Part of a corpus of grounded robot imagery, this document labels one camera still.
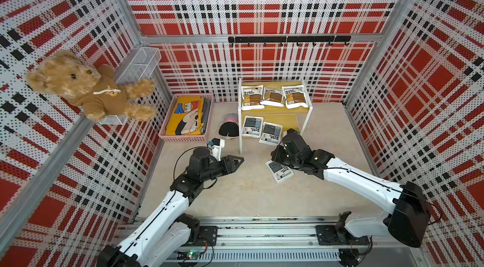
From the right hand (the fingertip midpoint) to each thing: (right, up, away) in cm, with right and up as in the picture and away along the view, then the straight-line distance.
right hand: (273, 153), depth 79 cm
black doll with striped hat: (-21, +10, +22) cm, 32 cm away
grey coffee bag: (-9, +11, +9) cm, 17 cm away
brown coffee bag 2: (-1, +24, -5) cm, 24 cm away
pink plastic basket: (-37, +28, +38) cm, 60 cm away
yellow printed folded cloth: (-45, +16, +25) cm, 54 cm away
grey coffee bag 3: (+5, -11, +11) cm, 16 cm away
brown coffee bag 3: (+8, +24, -5) cm, 26 cm away
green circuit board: (-31, -36, -10) cm, 49 cm away
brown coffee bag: (-9, +24, -4) cm, 26 cm away
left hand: (-13, -2, -3) cm, 13 cm away
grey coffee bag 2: (0, +8, +6) cm, 10 cm away
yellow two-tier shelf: (+4, +21, -6) cm, 22 cm away
